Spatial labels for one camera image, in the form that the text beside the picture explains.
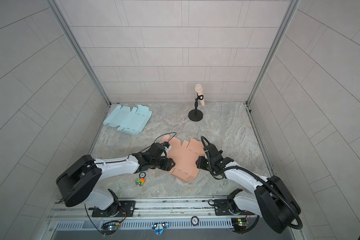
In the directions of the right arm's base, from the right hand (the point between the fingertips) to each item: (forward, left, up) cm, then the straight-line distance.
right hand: (197, 164), depth 85 cm
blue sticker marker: (-28, +20, +1) cm, 34 cm away
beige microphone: (+36, -4, +26) cm, 45 cm away
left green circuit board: (-27, +42, +2) cm, 50 cm away
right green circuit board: (-29, -17, -2) cm, 33 cm away
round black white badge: (-26, +4, 0) cm, 27 cm away
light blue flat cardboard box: (+34, +43, +1) cm, 55 cm away
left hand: (+1, +12, +1) cm, 12 cm away
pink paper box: (+7, +6, -2) cm, 9 cm away
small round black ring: (-5, +31, +1) cm, 31 cm away
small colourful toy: (-8, +31, +2) cm, 32 cm away
